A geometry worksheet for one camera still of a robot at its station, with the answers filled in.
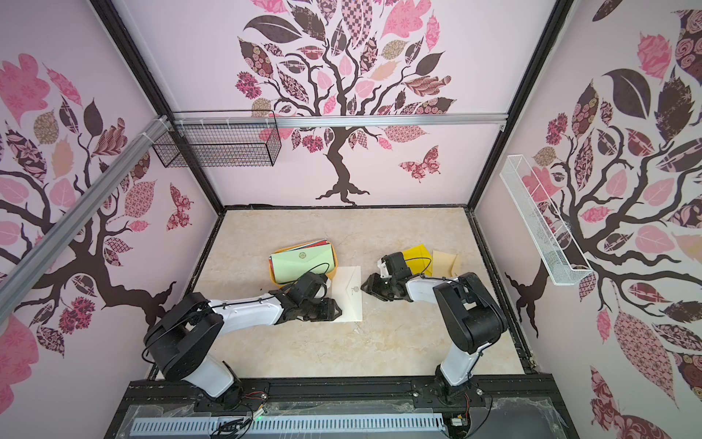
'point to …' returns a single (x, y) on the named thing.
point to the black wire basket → (210, 145)
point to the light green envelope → (288, 267)
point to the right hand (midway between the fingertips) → (364, 292)
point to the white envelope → (346, 291)
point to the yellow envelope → (419, 260)
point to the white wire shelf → (563, 258)
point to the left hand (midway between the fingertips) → (335, 318)
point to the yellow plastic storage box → (301, 247)
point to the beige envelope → (444, 264)
